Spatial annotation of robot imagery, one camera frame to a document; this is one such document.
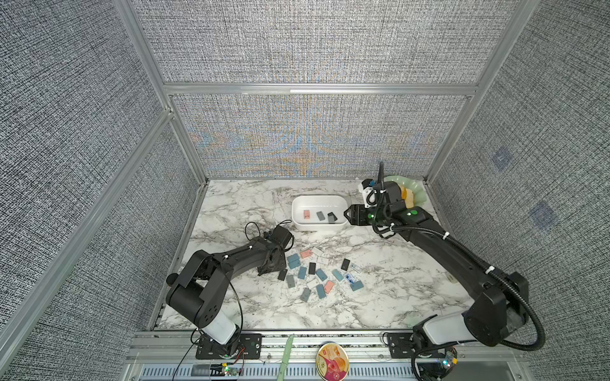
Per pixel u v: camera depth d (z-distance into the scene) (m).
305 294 0.84
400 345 0.73
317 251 0.95
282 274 0.88
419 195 1.08
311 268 0.90
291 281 0.88
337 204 1.06
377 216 0.61
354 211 0.72
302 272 0.90
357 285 0.86
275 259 0.67
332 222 1.03
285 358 0.72
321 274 0.88
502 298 0.40
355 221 0.71
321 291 0.84
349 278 0.88
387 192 0.60
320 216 1.06
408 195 1.07
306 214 1.06
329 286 0.86
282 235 0.75
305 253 0.95
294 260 0.92
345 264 0.90
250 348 0.73
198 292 0.45
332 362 0.68
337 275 0.88
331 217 1.04
